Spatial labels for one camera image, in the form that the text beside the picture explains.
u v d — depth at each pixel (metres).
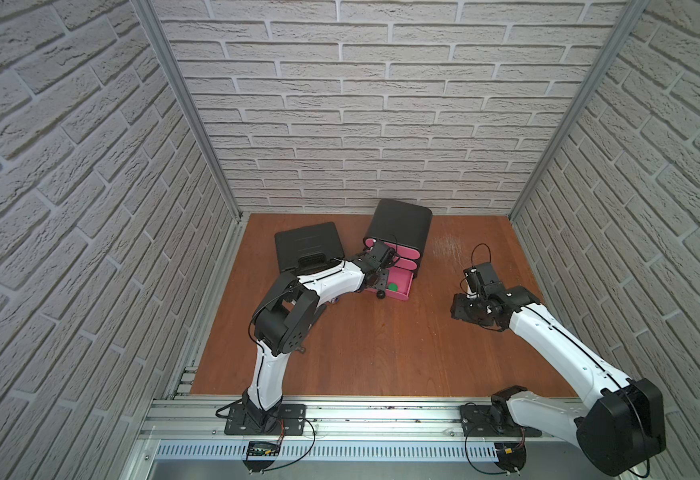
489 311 0.58
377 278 0.96
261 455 0.71
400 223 0.96
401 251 0.88
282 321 0.51
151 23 0.71
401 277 0.97
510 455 0.70
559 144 0.95
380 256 0.76
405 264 0.94
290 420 0.75
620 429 0.39
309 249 1.02
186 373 0.83
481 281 0.64
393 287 0.95
